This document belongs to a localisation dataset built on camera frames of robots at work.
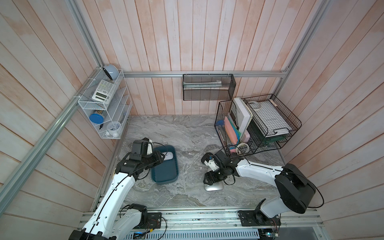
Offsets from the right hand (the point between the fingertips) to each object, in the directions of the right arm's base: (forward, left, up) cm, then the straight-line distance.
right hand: (208, 179), depth 86 cm
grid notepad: (+30, -39, +18) cm, 52 cm away
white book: (+29, -20, +24) cm, 43 cm away
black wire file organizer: (+30, -18, +12) cm, 37 cm away
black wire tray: (+20, -35, +7) cm, 41 cm away
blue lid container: (+19, +60, +31) cm, 70 cm away
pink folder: (+32, -16, +5) cm, 36 cm away
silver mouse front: (-3, -4, -5) cm, 7 cm away
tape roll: (+18, -20, +1) cm, 27 cm away
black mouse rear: (+14, +1, +1) cm, 14 cm away
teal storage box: (+4, +25, -1) cm, 25 cm away
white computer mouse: (+15, +25, +1) cm, 29 cm away
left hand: (+4, +25, +16) cm, 30 cm away
